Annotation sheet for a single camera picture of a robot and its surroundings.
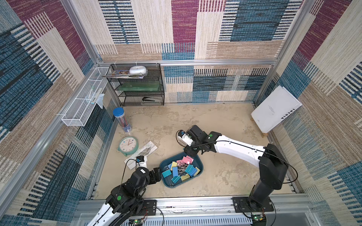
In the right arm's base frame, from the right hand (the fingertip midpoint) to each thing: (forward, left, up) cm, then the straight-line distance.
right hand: (187, 146), depth 85 cm
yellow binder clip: (-8, +8, -7) cm, 13 cm away
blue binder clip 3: (-13, -3, -6) cm, 15 cm away
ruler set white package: (+2, +27, -10) cm, 29 cm away
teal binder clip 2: (-16, +7, -8) cm, 19 cm away
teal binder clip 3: (-11, -1, -5) cm, 12 cm away
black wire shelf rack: (+48, +35, +10) cm, 60 cm away
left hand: (-13, +17, -2) cm, 21 cm away
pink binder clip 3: (-8, +4, -7) cm, 11 cm away
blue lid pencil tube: (+19, +43, +8) cm, 48 cm away
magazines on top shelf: (+39, +38, +24) cm, 60 cm away
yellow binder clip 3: (-13, -6, -8) cm, 16 cm away
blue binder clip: (-9, +11, -7) cm, 15 cm away
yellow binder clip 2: (-15, +1, -9) cm, 18 cm away
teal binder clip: (-13, +12, -8) cm, 20 cm away
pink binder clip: (-6, +1, -7) cm, 9 cm away
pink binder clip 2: (-5, -2, -6) cm, 8 cm away
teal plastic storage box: (-11, +5, -8) cm, 14 cm away
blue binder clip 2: (-13, +7, -6) cm, 16 cm away
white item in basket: (+17, +48, +23) cm, 57 cm away
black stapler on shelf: (+41, +30, +1) cm, 51 cm away
